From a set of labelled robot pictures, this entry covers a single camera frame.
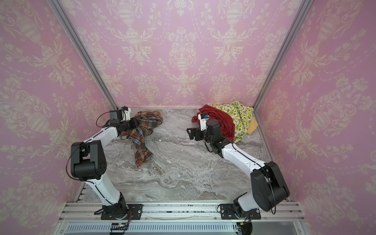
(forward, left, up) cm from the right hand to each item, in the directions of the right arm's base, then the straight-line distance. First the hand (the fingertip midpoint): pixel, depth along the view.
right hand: (193, 128), depth 85 cm
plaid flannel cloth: (+13, +31, -6) cm, 34 cm away
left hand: (+13, +36, -6) cm, 38 cm away
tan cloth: (+13, -44, -18) cm, 49 cm away
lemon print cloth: (+22, -36, -14) cm, 44 cm away
